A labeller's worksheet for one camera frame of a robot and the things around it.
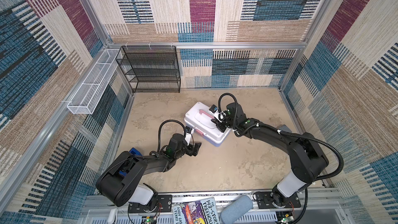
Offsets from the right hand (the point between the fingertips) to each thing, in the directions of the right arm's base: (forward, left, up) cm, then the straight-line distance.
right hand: (214, 121), depth 88 cm
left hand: (-7, +11, -7) cm, 15 cm away
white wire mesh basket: (0, +58, +23) cm, 63 cm away
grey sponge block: (0, -44, -11) cm, 45 cm away
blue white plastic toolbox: (+4, +9, -1) cm, 9 cm away
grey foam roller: (-41, -7, -9) cm, 43 cm away
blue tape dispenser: (-14, +43, -6) cm, 46 cm away
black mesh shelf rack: (+42, +41, +5) cm, 59 cm away
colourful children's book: (-41, +8, -9) cm, 43 cm away
